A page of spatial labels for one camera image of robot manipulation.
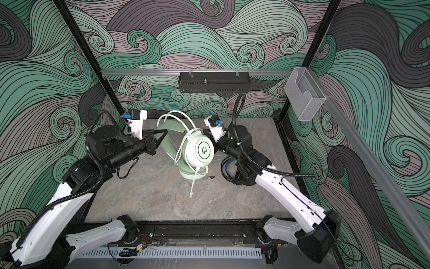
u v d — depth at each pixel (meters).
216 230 0.75
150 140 0.48
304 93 0.79
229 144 0.55
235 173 0.92
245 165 0.49
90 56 0.87
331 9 0.71
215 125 0.53
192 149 0.45
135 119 0.48
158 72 1.61
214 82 0.95
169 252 0.70
